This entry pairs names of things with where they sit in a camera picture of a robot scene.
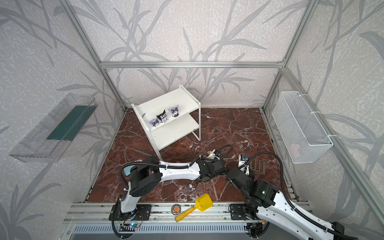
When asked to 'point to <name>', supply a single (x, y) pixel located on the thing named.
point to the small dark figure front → (193, 188)
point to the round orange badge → (176, 209)
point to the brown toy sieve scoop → (258, 165)
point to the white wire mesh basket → (303, 139)
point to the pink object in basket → (295, 149)
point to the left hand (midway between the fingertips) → (205, 156)
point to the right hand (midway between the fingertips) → (234, 165)
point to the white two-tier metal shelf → (169, 116)
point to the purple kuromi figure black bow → (154, 122)
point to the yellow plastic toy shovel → (203, 202)
